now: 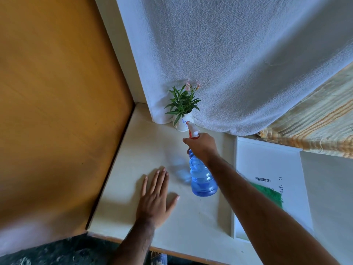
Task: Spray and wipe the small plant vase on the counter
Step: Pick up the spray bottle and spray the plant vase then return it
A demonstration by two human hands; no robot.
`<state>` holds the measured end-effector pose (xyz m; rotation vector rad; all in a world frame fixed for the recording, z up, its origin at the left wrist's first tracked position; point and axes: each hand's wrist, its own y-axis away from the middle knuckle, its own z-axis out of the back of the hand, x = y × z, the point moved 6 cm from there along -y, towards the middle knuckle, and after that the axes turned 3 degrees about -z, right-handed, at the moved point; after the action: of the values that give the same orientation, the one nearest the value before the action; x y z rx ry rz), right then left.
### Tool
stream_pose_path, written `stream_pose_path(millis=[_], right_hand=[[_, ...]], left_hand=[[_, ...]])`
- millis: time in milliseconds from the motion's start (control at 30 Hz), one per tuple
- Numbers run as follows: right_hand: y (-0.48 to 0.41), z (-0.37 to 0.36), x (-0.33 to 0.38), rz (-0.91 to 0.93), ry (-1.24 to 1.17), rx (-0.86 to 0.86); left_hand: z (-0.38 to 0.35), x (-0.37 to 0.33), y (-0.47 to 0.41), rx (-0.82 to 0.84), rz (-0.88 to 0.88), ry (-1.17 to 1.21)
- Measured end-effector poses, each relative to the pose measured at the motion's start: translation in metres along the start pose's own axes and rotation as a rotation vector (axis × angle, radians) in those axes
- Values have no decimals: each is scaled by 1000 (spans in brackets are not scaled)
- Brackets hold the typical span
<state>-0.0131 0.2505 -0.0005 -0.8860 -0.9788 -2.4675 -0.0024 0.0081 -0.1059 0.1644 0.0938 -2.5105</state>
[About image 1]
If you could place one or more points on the blue plastic spray bottle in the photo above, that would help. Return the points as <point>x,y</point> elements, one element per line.
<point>200,173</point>

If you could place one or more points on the person's left little finger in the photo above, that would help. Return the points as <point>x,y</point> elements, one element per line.
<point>144,185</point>

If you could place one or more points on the person's right hand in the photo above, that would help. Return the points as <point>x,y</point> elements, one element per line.
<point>200,146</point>

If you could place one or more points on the person's right fingers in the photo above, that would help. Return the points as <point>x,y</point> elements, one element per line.
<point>190,144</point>

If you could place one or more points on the white tray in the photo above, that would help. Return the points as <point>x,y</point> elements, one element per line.
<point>271,184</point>

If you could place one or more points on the person's right forearm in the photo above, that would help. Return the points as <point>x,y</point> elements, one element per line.
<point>264,215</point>

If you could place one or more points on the person's left middle finger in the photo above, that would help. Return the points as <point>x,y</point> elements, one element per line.
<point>160,179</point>

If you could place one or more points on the person's left forearm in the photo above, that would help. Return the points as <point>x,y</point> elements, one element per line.
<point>132,244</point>

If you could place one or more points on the white paper cup pot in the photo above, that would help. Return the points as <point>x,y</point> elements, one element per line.
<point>183,123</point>

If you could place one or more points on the green scouring pad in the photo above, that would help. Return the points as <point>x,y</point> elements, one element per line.
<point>269,193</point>

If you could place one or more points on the striped beige curtain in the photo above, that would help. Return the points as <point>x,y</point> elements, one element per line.
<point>317,121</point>

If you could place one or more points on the white textured cloth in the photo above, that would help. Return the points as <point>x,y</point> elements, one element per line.
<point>242,60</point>

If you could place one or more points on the wooden cabinet panel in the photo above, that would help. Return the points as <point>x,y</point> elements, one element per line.
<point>55,107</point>

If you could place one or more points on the green potted plant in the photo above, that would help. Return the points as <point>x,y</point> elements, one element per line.
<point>182,101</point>

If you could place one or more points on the person's left hand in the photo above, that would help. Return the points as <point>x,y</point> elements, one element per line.
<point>153,202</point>

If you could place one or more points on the person's left thumb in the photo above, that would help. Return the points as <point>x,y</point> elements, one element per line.
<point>173,201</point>

